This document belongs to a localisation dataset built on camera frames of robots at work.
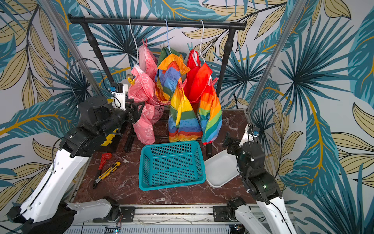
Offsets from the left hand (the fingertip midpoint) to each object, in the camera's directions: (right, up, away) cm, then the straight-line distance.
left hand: (137, 104), depth 59 cm
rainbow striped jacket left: (+19, -8, +9) cm, 22 cm away
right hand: (+42, -13, +5) cm, 44 cm away
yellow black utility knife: (-25, -36, +27) cm, 51 cm away
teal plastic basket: (+10, -33, +31) cm, 46 cm away
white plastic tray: (+41, -35, +31) cm, 62 cm away
